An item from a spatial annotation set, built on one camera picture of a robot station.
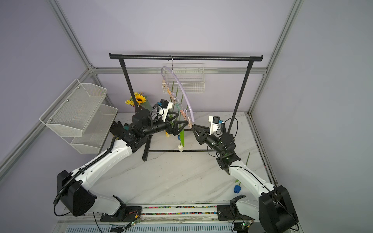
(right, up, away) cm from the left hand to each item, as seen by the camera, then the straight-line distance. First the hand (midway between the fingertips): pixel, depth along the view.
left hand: (182, 119), depth 69 cm
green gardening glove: (-43, -4, +35) cm, 55 cm away
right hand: (+5, -4, +4) cm, 8 cm away
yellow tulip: (-11, -8, +20) cm, 24 cm away
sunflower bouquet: (-29, +14, +26) cm, 42 cm away
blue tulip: (+31, -39, +12) cm, 51 cm away
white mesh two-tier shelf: (-58, +3, +11) cm, 59 cm away
